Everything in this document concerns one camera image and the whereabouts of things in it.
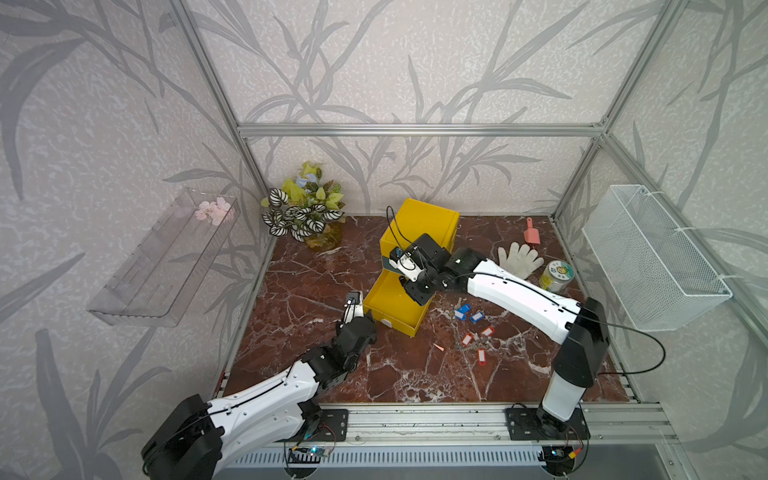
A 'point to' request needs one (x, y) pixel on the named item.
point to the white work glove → (520, 261)
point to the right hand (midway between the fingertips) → (408, 286)
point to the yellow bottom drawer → (392, 305)
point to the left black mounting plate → (329, 425)
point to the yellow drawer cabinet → (415, 219)
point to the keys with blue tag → (461, 312)
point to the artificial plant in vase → (308, 207)
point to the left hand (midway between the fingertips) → (368, 313)
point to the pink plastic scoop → (531, 234)
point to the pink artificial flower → (215, 210)
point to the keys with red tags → (479, 340)
